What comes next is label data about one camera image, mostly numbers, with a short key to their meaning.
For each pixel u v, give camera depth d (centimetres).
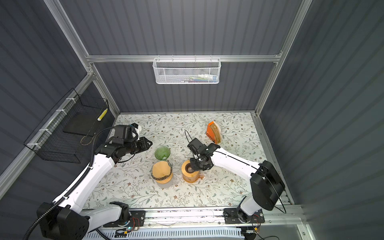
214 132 99
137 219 72
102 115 81
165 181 75
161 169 79
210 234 77
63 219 37
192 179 86
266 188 43
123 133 59
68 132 73
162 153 96
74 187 42
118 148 55
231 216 73
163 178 72
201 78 91
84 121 77
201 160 59
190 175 79
